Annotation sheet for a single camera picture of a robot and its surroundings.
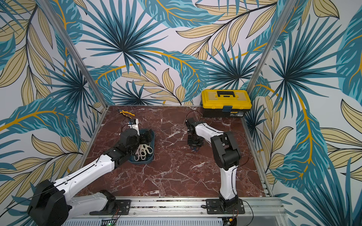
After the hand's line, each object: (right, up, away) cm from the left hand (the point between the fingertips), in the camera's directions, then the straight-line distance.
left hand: (145, 132), depth 82 cm
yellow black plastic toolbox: (+53, +19, +20) cm, 59 cm away
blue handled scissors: (+30, -12, +13) cm, 35 cm away
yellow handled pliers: (-23, +12, +32) cm, 41 cm away
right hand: (+30, -10, +16) cm, 36 cm away
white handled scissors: (-4, -13, +8) cm, 16 cm away
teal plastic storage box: (+2, -17, +3) cm, 17 cm away
